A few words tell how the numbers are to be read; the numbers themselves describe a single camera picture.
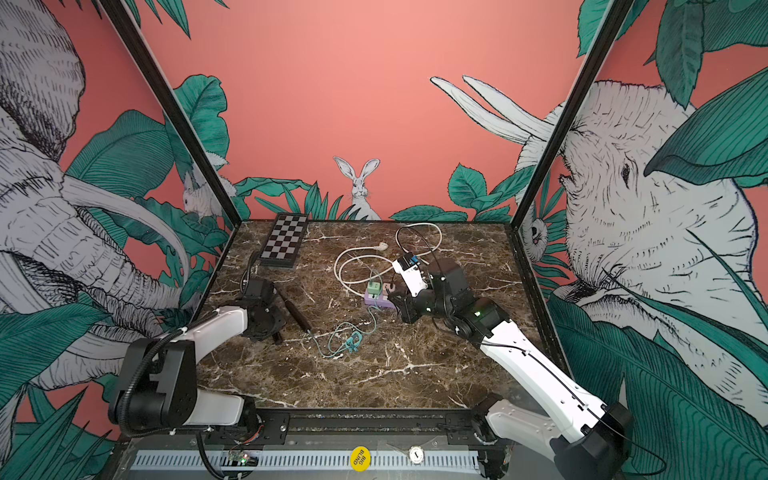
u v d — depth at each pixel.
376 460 0.70
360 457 0.70
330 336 0.90
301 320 0.93
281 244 1.10
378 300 0.95
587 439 0.37
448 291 0.54
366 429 0.76
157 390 0.43
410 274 0.63
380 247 1.11
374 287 0.93
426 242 1.15
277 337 0.87
